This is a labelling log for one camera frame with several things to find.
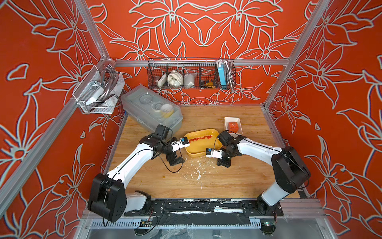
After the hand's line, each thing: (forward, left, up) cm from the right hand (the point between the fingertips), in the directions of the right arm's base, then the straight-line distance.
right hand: (216, 161), depth 87 cm
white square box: (+30, -10, +3) cm, 32 cm away
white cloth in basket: (+38, +25, +32) cm, 56 cm away
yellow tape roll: (+27, +31, +15) cm, 44 cm away
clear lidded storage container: (+29, +42, +15) cm, 53 cm away
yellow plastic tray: (+16, +9, -3) cm, 19 cm away
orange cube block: (+24, -13, +3) cm, 27 cm away
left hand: (+2, +21, +10) cm, 23 cm away
